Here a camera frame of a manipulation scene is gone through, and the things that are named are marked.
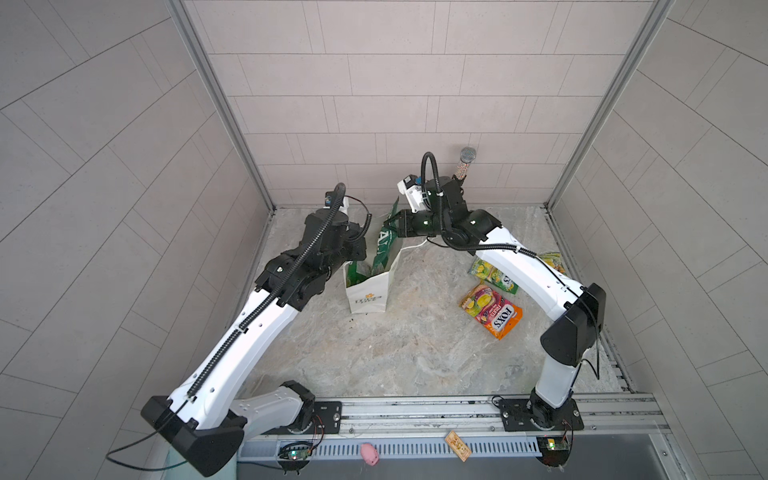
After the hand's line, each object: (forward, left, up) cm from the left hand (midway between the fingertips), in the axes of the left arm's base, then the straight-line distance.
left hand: (367, 229), depth 67 cm
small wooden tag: (-39, -21, -30) cm, 53 cm away
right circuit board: (-39, -43, -33) cm, 67 cm away
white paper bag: (-7, -1, -18) cm, 20 cm away
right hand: (+4, -3, -3) cm, 6 cm away
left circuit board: (-41, +15, -29) cm, 52 cm away
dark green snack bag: (0, -4, -4) cm, 6 cm away
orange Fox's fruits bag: (-7, -35, -30) cm, 47 cm away
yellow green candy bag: (+12, -59, -30) cm, 67 cm away
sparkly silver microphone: (+31, -28, -3) cm, 41 cm away
